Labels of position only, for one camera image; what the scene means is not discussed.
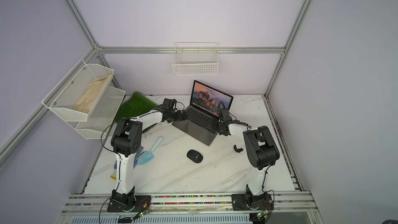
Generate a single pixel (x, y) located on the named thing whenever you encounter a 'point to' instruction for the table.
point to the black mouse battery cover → (239, 150)
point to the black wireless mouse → (195, 156)
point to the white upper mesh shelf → (78, 94)
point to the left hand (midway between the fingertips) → (182, 120)
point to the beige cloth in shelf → (86, 101)
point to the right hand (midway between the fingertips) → (215, 128)
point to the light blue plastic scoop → (147, 156)
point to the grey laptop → (201, 123)
